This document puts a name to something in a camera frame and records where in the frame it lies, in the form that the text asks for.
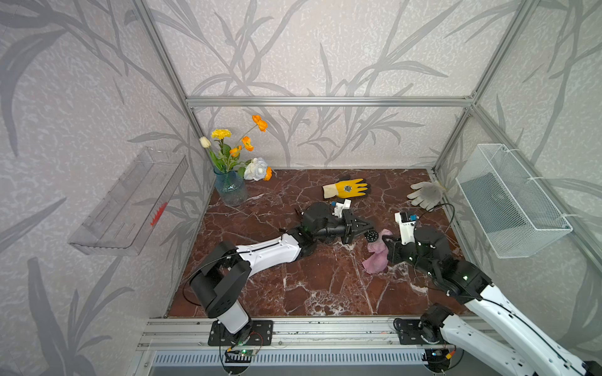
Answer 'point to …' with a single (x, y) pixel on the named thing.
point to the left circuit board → (239, 353)
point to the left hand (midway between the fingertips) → (374, 229)
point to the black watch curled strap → (371, 236)
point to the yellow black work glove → (345, 189)
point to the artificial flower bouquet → (226, 159)
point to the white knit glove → (427, 195)
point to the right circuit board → (438, 359)
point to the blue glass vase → (231, 188)
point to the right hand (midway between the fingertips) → (382, 236)
